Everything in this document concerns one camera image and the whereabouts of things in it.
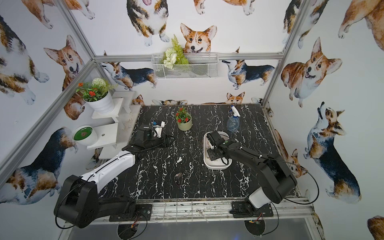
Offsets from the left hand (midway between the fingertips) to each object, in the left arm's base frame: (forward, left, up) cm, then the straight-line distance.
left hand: (173, 134), depth 85 cm
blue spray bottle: (+20, -40, -16) cm, 47 cm away
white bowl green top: (-4, +44, +7) cm, 45 cm away
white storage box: (-12, -26, -12) cm, 31 cm away
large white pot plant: (+12, +37, +19) cm, 44 cm away
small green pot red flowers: (+15, -4, -5) cm, 16 cm away
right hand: (-6, -22, -10) cm, 25 cm away
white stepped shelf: (+1, +33, -1) cm, 33 cm away
